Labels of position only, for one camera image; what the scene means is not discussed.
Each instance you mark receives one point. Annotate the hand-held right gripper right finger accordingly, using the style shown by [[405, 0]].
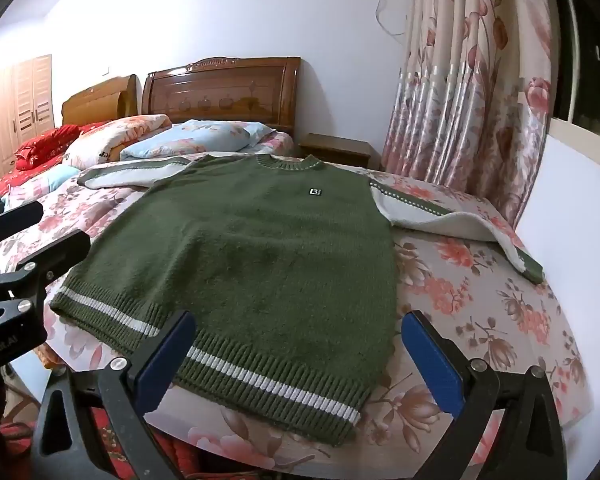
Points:
[[430, 360]]

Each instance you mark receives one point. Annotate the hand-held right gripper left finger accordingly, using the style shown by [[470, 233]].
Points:
[[164, 362]]

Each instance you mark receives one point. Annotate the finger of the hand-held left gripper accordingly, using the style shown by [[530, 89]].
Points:
[[17, 220], [55, 255]]

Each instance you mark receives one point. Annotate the green knit sweater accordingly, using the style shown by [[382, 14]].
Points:
[[260, 260]]

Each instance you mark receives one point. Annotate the light blue cloth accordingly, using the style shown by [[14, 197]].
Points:
[[60, 177]]

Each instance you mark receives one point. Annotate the floral bedspread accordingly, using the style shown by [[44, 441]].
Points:
[[480, 320]]

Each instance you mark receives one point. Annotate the red quilt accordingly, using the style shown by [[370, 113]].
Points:
[[45, 145]]

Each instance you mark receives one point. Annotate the wooden wardrobe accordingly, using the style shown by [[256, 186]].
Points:
[[15, 105]]

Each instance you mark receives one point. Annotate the pink floral pillow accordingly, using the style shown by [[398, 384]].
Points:
[[110, 135]]

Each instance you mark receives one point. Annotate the small wooden headboard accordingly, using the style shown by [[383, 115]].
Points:
[[97, 100]]

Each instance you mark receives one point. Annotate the light blue pillow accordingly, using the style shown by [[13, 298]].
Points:
[[190, 137]]

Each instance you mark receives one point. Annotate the wooden nightstand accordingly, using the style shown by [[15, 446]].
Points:
[[337, 147]]

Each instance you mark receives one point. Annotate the large wooden headboard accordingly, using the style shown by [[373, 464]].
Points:
[[220, 90]]

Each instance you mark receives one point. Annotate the pink floral curtain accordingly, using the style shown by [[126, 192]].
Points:
[[470, 85]]

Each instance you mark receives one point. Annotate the window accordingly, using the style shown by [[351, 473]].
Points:
[[587, 70]]

